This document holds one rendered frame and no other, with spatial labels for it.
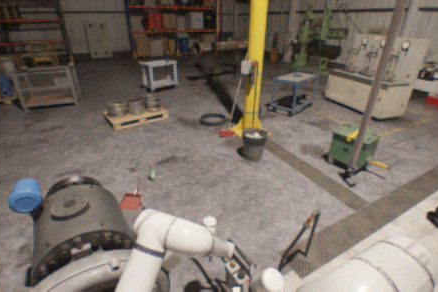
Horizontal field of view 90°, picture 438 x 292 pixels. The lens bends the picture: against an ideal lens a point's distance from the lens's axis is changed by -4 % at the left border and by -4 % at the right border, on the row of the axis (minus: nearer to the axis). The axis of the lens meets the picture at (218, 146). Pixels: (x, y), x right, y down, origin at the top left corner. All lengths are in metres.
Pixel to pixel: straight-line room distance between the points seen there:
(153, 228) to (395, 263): 0.69
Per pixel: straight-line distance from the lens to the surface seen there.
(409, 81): 6.58
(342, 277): 0.51
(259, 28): 4.09
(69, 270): 1.25
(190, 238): 0.85
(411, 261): 0.59
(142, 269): 0.90
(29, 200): 1.78
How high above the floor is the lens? 1.90
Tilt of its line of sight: 28 degrees down
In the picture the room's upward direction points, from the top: 1 degrees clockwise
